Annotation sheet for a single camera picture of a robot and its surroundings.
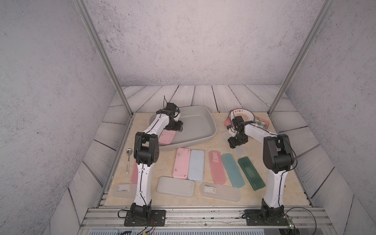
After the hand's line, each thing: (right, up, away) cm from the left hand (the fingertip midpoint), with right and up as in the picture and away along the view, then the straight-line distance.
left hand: (180, 128), depth 103 cm
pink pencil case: (-9, -6, -2) cm, 11 cm away
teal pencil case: (+33, -25, -14) cm, 44 cm away
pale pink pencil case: (+2, -24, -14) cm, 28 cm away
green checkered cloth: (+62, +4, +11) cm, 63 cm away
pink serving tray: (+35, +5, +10) cm, 37 cm away
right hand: (+38, -10, -4) cm, 40 cm away
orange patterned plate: (+52, +10, +15) cm, 55 cm away
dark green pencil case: (+43, -26, -16) cm, 53 cm away
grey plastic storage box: (+13, +3, +9) cm, 17 cm away
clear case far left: (-28, -34, -21) cm, 49 cm away
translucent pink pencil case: (+24, -25, -12) cm, 36 cm away
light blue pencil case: (+11, -23, -13) cm, 28 cm away
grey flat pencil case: (-1, -32, -20) cm, 38 cm away
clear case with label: (+24, -35, -21) cm, 48 cm away
